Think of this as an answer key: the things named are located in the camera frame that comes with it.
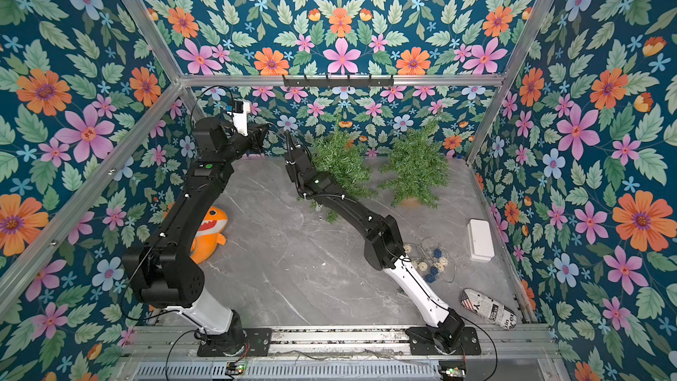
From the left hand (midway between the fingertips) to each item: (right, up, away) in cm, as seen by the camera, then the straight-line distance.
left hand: (266, 122), depth 77 cm
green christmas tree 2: (+47, -13, +7) cm, 49 cm away
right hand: (+9, -7, +17) cm, 21 cm away
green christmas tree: (+21, -10, +2) cm, 24 cm away
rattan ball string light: (+52, -45, +12) cm, 70 cm away
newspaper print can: (+66, -55, 0) cm, 86 cm away
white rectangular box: (+70, -38, +13) cm, 80 cm away
